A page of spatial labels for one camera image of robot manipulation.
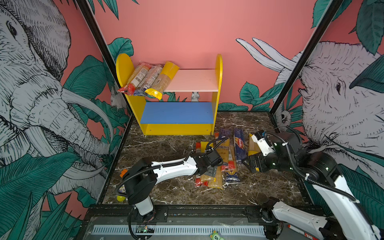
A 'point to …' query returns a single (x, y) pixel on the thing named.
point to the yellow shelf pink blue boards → (182, 118)
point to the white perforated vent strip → (186, 230)
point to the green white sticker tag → (215, 236)
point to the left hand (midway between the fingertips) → (208, 166)
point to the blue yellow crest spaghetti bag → (231, 177)
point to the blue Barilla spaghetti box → (240, 144)
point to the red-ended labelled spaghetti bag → (225, 133)
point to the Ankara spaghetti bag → (222, 148)
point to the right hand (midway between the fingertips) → (249, 156)
